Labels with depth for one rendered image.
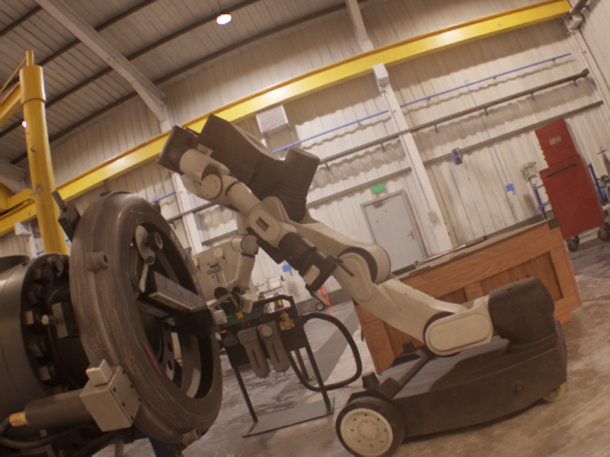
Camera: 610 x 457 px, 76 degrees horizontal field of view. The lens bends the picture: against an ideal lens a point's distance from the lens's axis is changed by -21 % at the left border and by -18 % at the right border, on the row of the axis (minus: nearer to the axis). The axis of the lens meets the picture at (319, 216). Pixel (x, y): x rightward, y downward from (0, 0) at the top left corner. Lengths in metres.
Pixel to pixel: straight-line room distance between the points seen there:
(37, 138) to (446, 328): 4.96
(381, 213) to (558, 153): 7.86
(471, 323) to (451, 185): 10.87
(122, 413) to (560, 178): 4.25
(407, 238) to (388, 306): 10.44
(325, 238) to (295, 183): 0.21
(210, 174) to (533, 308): 1.05
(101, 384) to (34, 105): 5.01
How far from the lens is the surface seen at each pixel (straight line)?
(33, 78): 6.00
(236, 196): 1.46
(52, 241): 5.19
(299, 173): 1.57
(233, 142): 1.72
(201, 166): 1.56
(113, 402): 1.01
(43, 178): 5.41
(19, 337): 1.34
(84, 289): 1.10
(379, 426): 1.35
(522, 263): 2.09
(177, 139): 1.67
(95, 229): 1.18
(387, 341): 1.95
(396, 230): 11.87
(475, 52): 13.42
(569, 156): 4.64
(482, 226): 12.17
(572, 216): 4.65
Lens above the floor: 0.54
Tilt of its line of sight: 8 degrees up
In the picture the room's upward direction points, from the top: 19 degrees counter-clockwise
